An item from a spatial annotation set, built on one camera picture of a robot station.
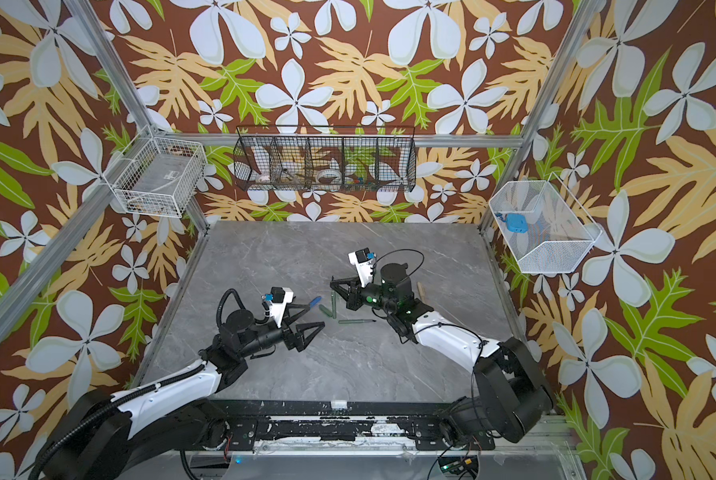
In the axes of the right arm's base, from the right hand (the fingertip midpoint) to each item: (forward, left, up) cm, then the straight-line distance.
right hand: (331, 286), depth 77 cm
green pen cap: (+5, +4, -21) cm, 22 cm away
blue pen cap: (+8, +7, -22) cm, 24 cm away
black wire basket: (+45, +6, +9) cm, 46 cm away
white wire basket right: (+11, -61, +7) cm, 62 cm away
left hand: (-6, +4, -4) cm, 8 cm away
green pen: (-3, -1, -5) cm, 5 cm away
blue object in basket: (+19, -54, +4) cm, 57 cm away
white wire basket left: (+31, +52, +13) cm, 61 cm away
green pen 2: (+1, -6, -22) cm, 23 cm away
